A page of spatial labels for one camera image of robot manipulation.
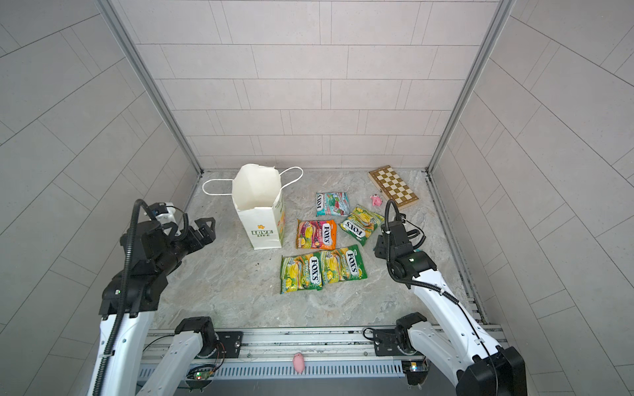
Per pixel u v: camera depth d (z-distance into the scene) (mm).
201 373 642
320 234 931
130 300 410
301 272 826
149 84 868
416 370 680
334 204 1020
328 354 707
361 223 960
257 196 970
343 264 846
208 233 598
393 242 588
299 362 676
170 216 569
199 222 590
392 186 1080
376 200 1043
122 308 394
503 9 709
